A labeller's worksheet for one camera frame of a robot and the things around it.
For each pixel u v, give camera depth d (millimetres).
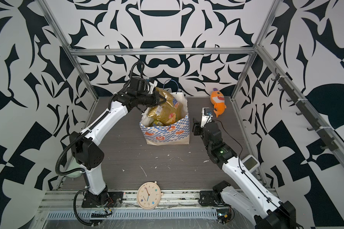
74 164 834
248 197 447
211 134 538
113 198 743
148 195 733
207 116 626
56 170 407
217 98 1089
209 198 744
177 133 795
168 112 774
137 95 634
